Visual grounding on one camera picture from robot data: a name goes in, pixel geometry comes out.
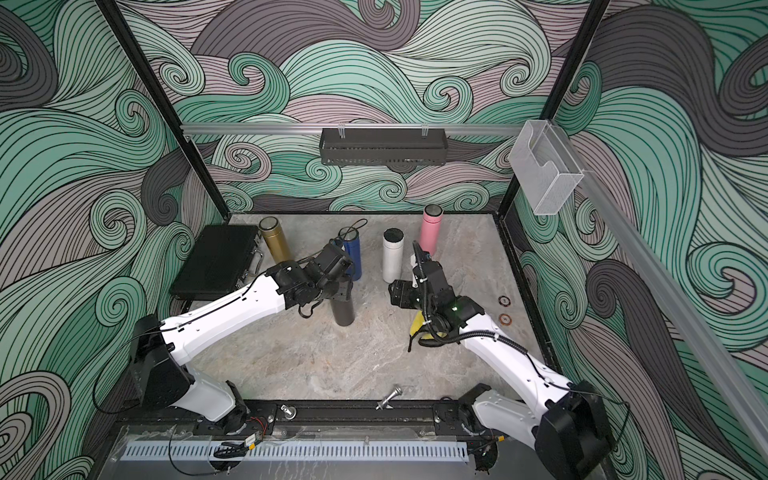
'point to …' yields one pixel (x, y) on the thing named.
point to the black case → (223, 257)
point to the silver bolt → (397, 391)
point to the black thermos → (342, 308)
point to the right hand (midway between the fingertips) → (396, 289)
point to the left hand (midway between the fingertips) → (343, 281)
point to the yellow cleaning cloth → (417, 323)
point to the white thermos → (392, 254)
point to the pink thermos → (430, 228)
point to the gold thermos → (275, 239)
